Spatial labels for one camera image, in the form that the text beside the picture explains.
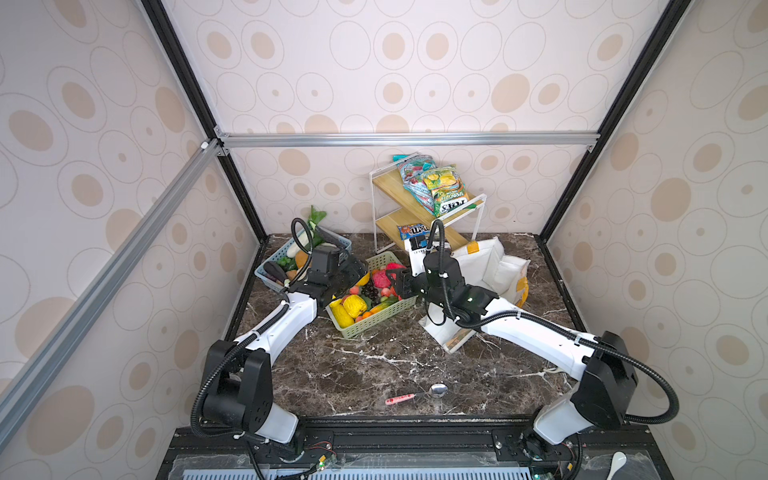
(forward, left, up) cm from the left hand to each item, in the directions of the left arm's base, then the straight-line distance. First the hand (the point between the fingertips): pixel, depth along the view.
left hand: (369, 263), depth 85 cm
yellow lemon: (-6, +5, -13) cm, 15 cm away
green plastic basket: (0, -2, 0) cm, 2 cm away
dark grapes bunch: (+1, 0, -18) cm, 18 cm away
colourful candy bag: (+25, -13, +14) cm, 31 cm away
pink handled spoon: (-30, -19, -17) cm, 39 cm away
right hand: (-6, -7, +5) cm, 11 cm away
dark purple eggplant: (+6, +32, -12) cm, 35 cm away
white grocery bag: (+8, -37, -9) cm, 39 cm away
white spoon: (-45, -61, -18) cm, 78 cm away
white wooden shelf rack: (+12, -7, +10) cm, 18 cm away
